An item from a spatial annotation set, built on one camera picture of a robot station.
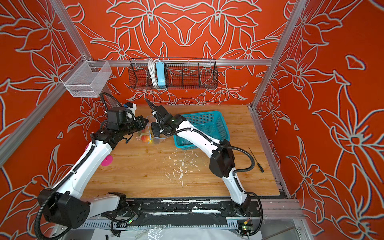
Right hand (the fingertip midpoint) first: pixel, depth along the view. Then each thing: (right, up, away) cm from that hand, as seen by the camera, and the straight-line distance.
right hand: (152, 127), depth 81 cm
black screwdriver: (+62, -23, +6) cm, 66 cm away
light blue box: (+3, +32, +9) cm, 33 cm away
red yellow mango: (-6, -7, +7) cm, 12 cm away
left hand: (-1, +5, -5) cm, 7 cm away
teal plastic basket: (+37, +1, +26) cm, 45 cm away
